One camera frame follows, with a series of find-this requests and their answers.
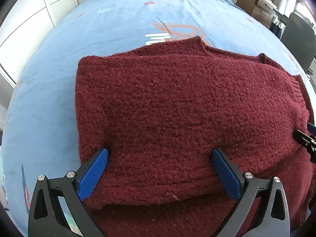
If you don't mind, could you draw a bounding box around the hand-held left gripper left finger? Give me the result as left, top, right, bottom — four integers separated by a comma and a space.
28, 148, 109, 237

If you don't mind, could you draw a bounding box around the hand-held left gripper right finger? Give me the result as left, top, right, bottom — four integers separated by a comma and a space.
211, 148, 291, 237

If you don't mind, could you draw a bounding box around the dark red knit sweater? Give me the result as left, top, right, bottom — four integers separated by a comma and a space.
74, 36, 316, 237

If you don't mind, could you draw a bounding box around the grey chair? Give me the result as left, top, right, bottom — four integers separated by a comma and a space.
280, 12, 316, 76

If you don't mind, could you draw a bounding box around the black bag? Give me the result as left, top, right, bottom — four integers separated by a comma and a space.
270, 21, 285, 39

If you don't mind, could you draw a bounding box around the wooden drawer cabinet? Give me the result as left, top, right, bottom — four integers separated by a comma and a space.
236, 0, 278, 29

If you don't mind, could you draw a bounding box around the blue printed bed sheet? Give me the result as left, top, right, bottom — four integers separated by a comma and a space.
1, 0, 316, 237

